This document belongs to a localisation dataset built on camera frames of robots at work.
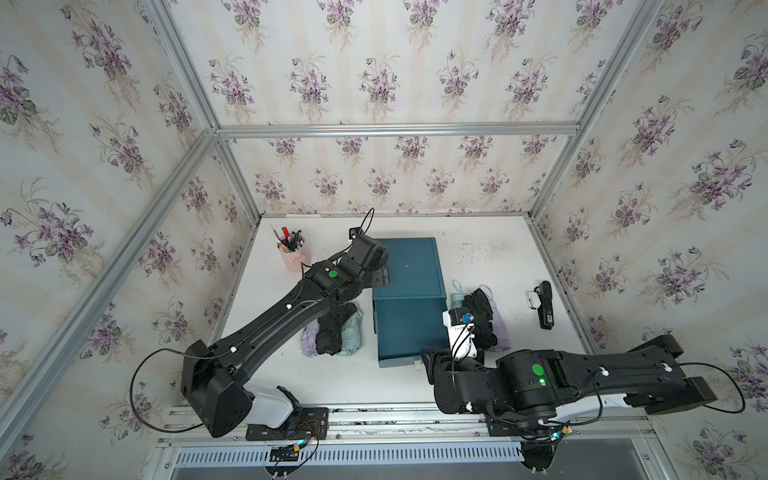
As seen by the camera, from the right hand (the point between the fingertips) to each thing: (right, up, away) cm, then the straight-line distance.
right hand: (431, 359), depth 61 cm
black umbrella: (-25, -1, +18) cm, 31 cm away
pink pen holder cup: (-39, +21, +34) cm, 56 cm away
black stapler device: (+39, +6, +31) cm, 50 cm away
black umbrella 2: (+18, +5, +25) cm, 31 cm away
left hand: (-11, +17, +17) cm, 26 cm away
